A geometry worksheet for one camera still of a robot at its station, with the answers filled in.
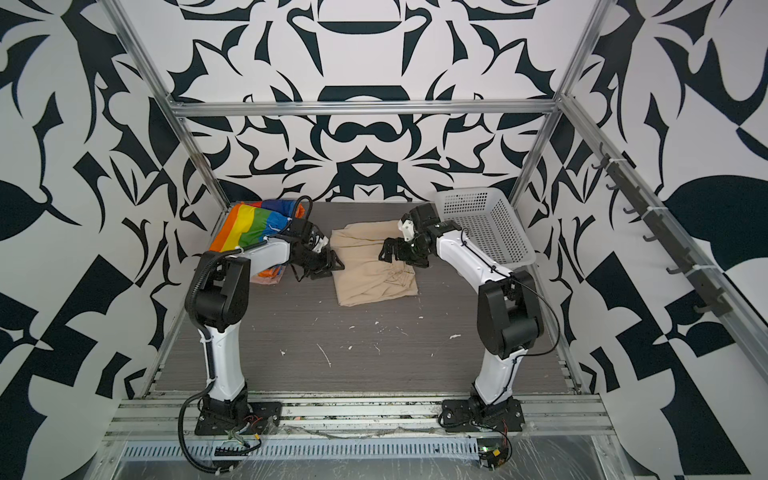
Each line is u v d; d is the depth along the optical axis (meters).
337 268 0.96
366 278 0.96
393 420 0.76
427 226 0.71
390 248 0.81
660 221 0.54
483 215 1.15
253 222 1.05
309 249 0.88
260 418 0.72
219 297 0.55
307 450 0.65
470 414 0.73
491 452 0.71
